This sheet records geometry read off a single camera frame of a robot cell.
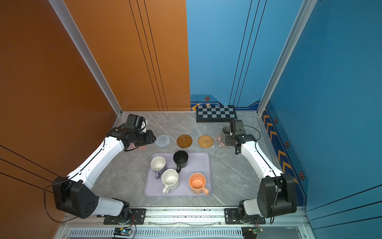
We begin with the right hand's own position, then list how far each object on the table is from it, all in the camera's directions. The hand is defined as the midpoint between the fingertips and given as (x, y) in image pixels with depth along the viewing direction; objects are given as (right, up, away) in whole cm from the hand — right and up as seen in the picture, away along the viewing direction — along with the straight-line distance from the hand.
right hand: (231, 137), depth 87 cm
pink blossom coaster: (-47, -3, -18) cm, 50 cm away
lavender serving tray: (-20, -16, +5) cm, 26 cm away
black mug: (-30, -12, +1) cm, 33 cm away
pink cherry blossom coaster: (-4, -4, +15) cm, 16 cm away
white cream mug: (-36, -23, -3) cm, 43 cm away
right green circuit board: (+5, -44, -17) cm, 47 cm away
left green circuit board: (-56, -44, -17) cm, 73 cm away
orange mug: (-20, -25, -4) cm, 32 cm away
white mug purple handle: (-44, -16, +1) cm, 47 cm away
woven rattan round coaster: (-14, -4, +15) cm, 21 cm away
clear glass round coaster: (-44, -4, +15) cm, 47 cm away
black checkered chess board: (-4, +16, +28) cm, 33 cm away
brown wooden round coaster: (-29, -4, +15) cm, 33 cm away
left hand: (-44, +1, -5) cm, 45 cm away
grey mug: (-1, +4, +9) cm, 10 cm away
